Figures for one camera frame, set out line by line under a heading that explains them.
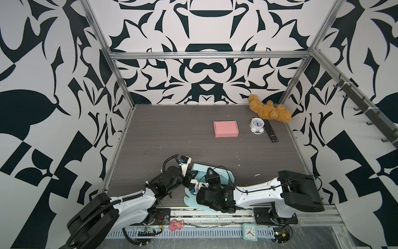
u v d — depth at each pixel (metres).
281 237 0.70
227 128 1.01
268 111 1.05
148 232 0.73
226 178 0.77
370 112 0.59
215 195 0.59
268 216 0.74
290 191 0.51
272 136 1.02
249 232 0.69
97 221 0.42
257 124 1.06
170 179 0.63
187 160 0.74
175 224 0.70
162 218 0.73
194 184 0.70
